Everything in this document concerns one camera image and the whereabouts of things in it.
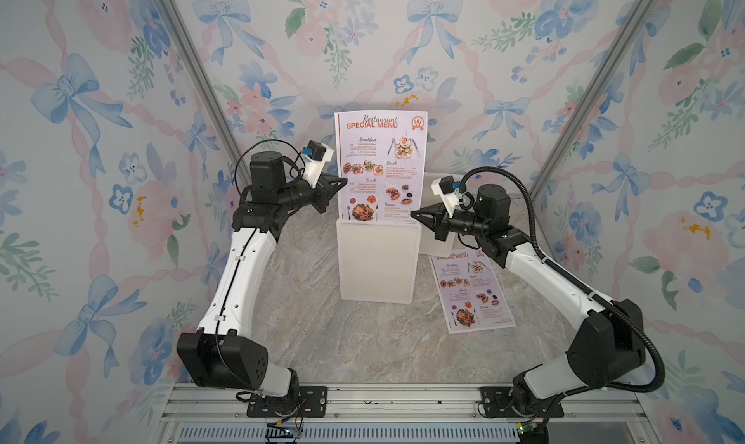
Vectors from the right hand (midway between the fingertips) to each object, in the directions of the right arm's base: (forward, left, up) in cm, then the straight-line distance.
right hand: (416, 211), depth 75 cm
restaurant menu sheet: (-6, -19, -32) cm, 38 cm away
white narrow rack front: (-6, +10, -14) cm, 18 cm away
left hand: (+2, +18, +9) cm, 20 cm away
